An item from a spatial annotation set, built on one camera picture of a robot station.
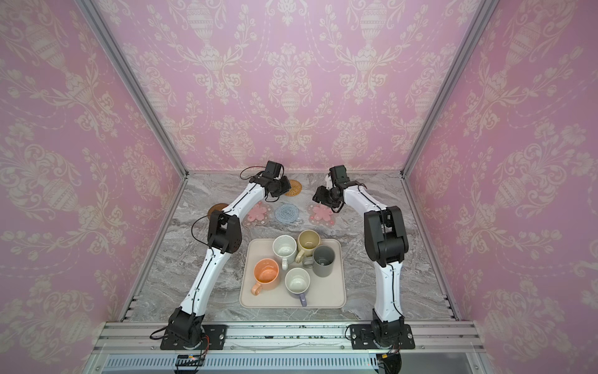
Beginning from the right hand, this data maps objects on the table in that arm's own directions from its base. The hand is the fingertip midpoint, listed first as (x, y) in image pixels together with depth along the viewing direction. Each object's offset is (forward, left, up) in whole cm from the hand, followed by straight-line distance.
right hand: (319, 197), depth 101 cm
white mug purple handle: (-33, +10, -7) cm, 36 cm away
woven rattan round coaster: (+13, +10, -7) cm, 18 cm away
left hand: (+11, +12, -4) cm, 17 cm away
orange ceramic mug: (-30, +22, -7) cm, 37 cm away
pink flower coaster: (-3, -1, -9) cm, 9 cm away
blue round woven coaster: (-2, +15, -8) cm, 17 cm away
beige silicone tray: (-38, +1, -7) cm, 38 cm away
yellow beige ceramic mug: (-17, +6, -6) cm, 19 cm away
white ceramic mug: (-19, +15, -7) cm, 26 cm away
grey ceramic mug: (-27, 0, -2) cm, 27 cm away
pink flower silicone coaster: (-3, +27, -6) cm, 28 cm away
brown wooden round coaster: (+2, +47, -6) cm, 48 cm away
